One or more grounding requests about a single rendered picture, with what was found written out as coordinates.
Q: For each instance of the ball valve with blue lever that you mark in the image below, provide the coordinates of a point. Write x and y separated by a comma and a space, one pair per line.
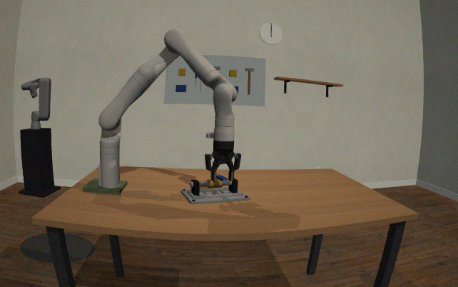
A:
220, 182

